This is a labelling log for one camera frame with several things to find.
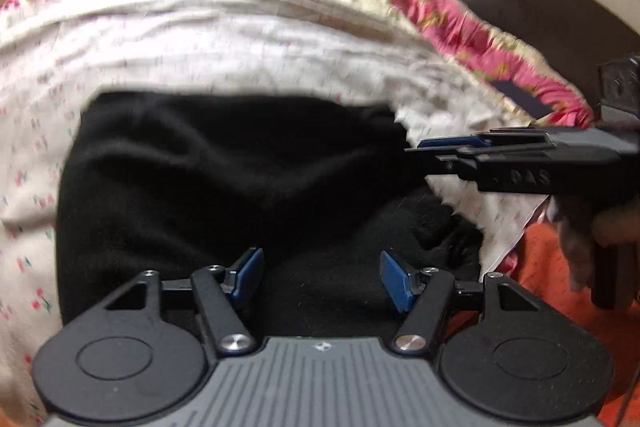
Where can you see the black pants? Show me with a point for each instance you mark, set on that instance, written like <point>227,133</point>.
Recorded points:
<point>225,167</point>

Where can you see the person's right hand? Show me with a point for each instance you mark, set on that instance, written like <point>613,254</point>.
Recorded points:
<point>577,237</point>

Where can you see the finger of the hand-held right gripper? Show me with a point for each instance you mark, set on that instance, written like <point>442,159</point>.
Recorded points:
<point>450,141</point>
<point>460,159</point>

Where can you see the cherry print bedsheet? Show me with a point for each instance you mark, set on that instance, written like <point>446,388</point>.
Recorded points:
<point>200,42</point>

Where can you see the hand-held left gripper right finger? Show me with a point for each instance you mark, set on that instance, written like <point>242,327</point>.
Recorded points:
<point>397,282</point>

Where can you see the pink floral quilt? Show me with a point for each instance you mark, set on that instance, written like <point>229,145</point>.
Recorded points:
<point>440,12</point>

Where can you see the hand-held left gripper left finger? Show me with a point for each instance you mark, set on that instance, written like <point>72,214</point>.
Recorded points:
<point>247,274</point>

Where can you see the dark navy cloth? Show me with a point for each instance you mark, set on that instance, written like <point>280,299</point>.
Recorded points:
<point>520,99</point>

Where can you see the orange dotted blanket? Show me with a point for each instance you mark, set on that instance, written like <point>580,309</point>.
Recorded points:
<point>540,307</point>

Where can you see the dark brown headboard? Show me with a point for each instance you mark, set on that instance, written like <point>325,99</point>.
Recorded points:
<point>525,7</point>

